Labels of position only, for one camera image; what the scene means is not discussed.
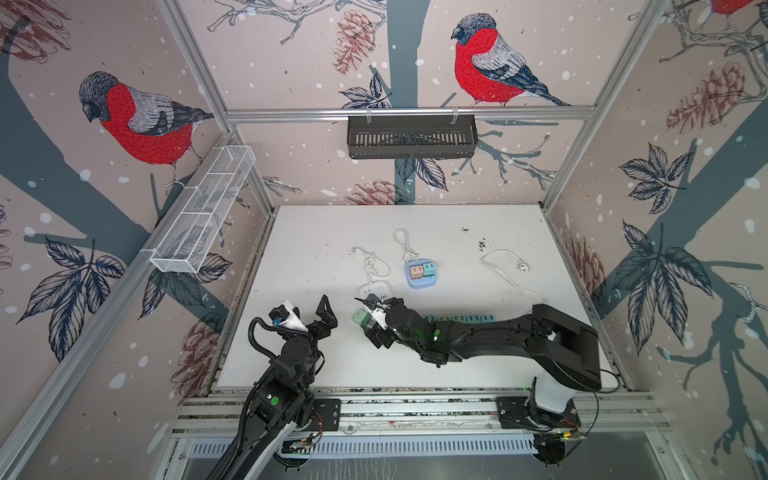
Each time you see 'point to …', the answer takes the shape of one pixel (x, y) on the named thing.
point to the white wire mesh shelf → (200, 210)
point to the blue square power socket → (424, 282)
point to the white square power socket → (381, 289)
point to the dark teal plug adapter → (429, 269)
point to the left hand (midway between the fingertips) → (312, 304)
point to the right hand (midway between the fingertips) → (369, 317)
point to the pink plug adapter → (416, 272)
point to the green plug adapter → (363, 318)
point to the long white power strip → (479, 318)
